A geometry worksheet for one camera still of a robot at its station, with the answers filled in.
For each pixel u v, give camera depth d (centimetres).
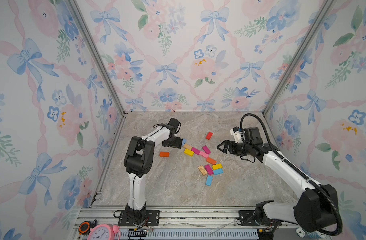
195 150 98
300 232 70
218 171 90
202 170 90
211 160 95
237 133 76
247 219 73
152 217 74
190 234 70
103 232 69
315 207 40
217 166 92
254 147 63
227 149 75
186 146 100
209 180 86
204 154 96
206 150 98
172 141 85
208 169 90
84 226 69
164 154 97
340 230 38
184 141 102
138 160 55
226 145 73
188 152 97
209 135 106
